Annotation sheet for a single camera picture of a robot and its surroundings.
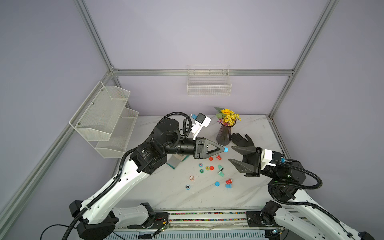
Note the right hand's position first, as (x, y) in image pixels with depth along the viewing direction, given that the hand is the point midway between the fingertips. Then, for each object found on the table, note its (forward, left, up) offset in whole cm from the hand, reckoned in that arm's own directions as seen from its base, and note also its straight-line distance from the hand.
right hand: (229, 153), depth 52 cm
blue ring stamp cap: (+16, +9, -41) cm, 44 cm away
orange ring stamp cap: (+8, +15, -41) cm, 44 cm away
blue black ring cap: (+2, +17, -40) cm, 44 cm away
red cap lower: (+13, +3, -40) cm, 42 cm away
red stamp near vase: (+20, -3, -40) cm, 45 cm away
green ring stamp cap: (+12, +9, -41) cm, 43 cm away
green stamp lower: (+9, -3, -40) cm, 41 cm away
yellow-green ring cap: (+13, +5, -40) cm, 43 cm away
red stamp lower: (+4, -7, -40) cm, 41 cm away
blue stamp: (+2, -7, -40) cm, 41 cm away
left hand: (-1, +4, +2) cm, 5 cm away
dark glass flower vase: (+32, -7, -32) cm, 46 cm away
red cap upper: (+20, +2, -40) cm, 45 cm away
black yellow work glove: (+34, -19, -40) cm, 56 cm away
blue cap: (+4, 0, -41) cm, 41 cm away
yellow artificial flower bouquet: (+33, -6, -15) cm, 37 cm away
